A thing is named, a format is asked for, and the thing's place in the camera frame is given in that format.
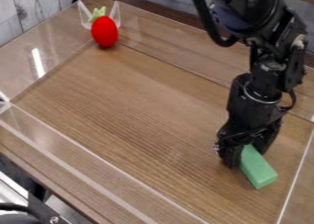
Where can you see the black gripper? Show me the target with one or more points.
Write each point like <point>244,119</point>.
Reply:
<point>253,123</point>

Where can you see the green rectangular block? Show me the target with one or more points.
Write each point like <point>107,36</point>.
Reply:
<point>257,169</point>

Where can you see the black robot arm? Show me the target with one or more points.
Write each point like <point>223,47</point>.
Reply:
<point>273,31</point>

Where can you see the red felt strawberry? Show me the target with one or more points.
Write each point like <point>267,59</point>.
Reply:
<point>103,28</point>

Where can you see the black stand at bottom left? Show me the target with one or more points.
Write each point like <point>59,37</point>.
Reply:
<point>23,198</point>

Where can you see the clear acrylic tray wall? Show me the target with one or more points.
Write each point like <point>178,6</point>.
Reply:
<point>195,197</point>

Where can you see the clear acrylic corner bracket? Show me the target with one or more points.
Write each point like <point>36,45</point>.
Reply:
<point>89,16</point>

